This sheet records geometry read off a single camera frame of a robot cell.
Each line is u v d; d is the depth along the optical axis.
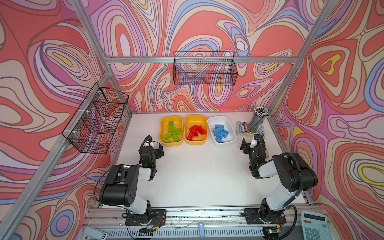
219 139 1.02
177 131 1.07
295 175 0.47
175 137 1.03
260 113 0.93
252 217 0.73
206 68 0.96
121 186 0.45
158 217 0.73
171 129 1.07
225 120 1.08
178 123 1.11
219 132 1.02
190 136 1.02
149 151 0.72
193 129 1.02
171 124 1.11
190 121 1.11
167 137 1.03
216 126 1.07
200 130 1.03
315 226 0.69
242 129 1.07
